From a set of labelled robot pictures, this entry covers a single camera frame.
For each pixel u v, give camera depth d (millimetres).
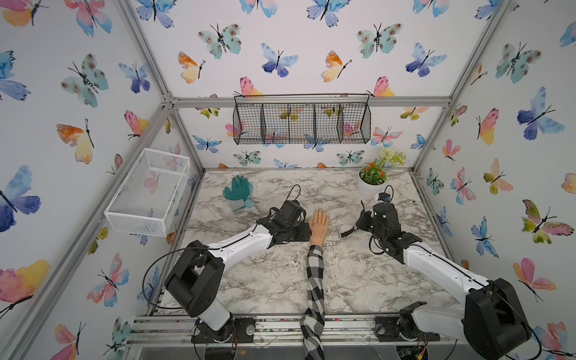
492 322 401
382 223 658
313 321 708
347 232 956
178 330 755
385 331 735
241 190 1107
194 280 439
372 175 981
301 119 984
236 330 728
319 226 966
